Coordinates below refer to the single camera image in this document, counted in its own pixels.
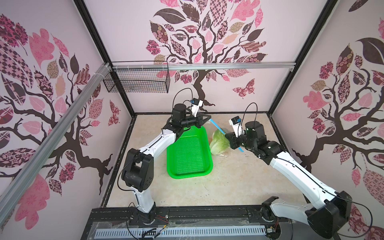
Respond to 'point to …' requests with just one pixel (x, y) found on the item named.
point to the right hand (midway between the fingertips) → (228, 132)
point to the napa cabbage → (220, 144)
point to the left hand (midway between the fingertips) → (210, 117)
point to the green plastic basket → (190, 156)
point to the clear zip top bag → (211, 127)
